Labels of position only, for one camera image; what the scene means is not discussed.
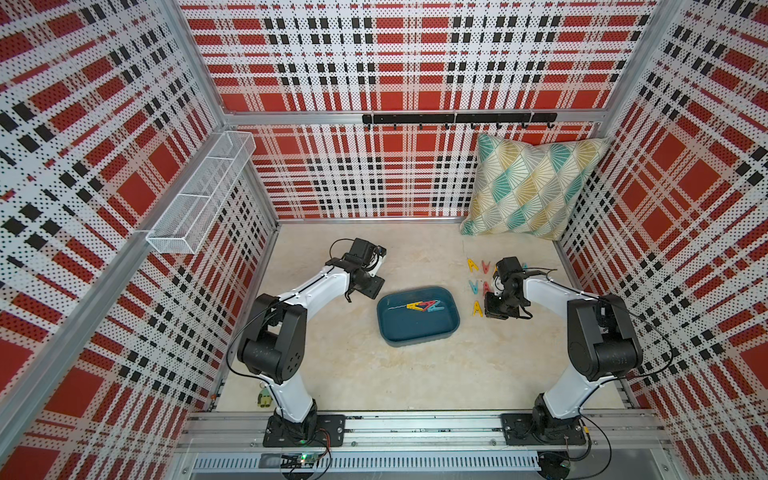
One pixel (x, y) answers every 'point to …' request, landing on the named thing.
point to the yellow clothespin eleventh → (477, 307)
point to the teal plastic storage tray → (418, 315)
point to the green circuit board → (299, 461)
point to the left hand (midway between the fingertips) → (373, 282)
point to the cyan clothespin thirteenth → (434, 306)
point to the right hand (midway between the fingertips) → (493, 312)
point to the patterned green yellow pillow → (527, 188)
